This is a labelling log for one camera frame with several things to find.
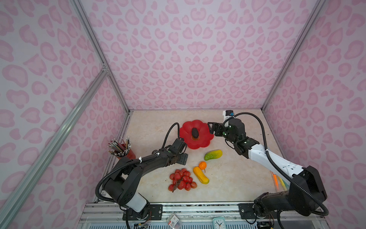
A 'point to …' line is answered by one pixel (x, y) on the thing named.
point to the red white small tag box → (174, 222)
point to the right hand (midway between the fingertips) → (213, 122)
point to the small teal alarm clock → (218, 223)
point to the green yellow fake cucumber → (215, 154)
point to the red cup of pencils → (120, 149)
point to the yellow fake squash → (200, 175)
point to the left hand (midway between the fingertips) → (181, 154)
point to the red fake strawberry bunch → (181, 180)
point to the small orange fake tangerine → (202, 165)
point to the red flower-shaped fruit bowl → (205, 135)
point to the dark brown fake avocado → (195, 132)
